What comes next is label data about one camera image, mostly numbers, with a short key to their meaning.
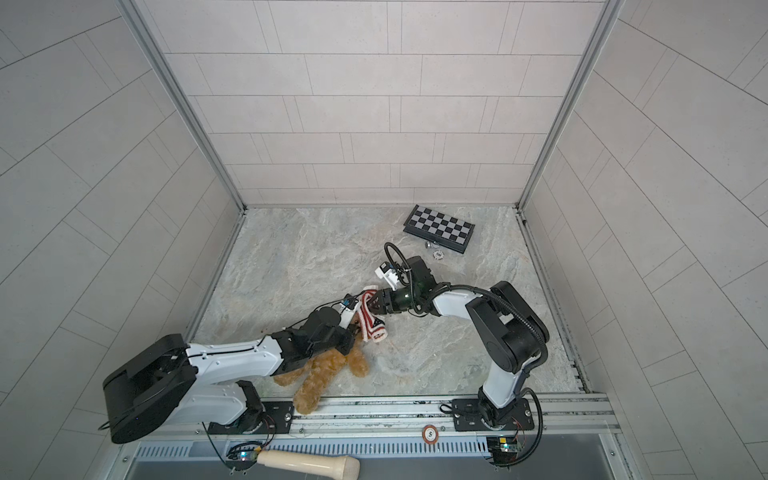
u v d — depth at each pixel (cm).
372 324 77
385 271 81
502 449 68
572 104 87
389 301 75
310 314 64
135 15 71
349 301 73
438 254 102
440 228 106
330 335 65
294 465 69
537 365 48
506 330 47
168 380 40
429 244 103
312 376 71
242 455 65
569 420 72
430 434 69
